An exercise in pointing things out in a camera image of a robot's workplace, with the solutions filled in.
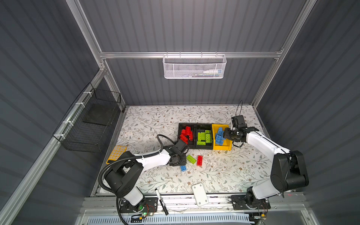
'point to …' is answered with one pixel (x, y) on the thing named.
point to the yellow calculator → (117, 151)
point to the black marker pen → (161, 202)
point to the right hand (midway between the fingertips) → (228, 134)
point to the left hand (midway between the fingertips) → (185, 163)
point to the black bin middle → (201, 128)
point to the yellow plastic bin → (227, 144)
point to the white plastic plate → (200, 194)
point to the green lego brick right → (199, 136)
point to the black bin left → (181, 126)
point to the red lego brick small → (191, 136)
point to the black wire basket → (88, 124)
